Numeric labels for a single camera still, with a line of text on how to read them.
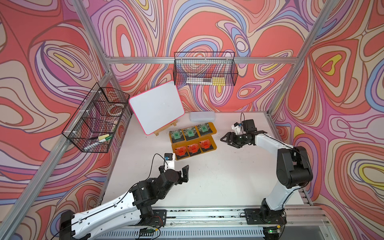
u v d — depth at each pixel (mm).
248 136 712
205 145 991
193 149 984
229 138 842
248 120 770
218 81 822
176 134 885
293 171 486
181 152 959
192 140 879
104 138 719
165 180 514
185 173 651
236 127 885
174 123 1085
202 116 1157
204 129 911
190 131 905
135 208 494
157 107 983
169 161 627
